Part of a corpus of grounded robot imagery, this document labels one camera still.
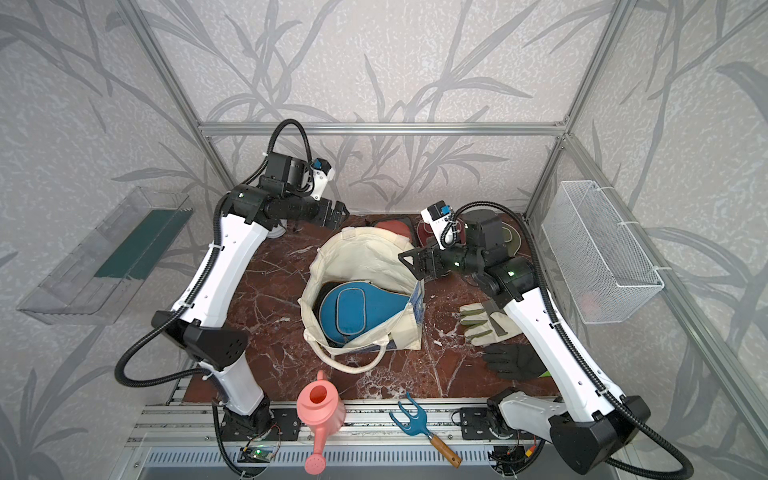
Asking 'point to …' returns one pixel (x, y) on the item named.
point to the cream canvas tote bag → (372, 256)
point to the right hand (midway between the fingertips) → (415, 246)
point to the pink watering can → (321, 406)
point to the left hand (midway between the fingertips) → (335, 208)
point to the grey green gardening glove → (483, 324)
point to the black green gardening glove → (514, 361)
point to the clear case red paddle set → (398, 225)
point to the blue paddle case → (349, 309)
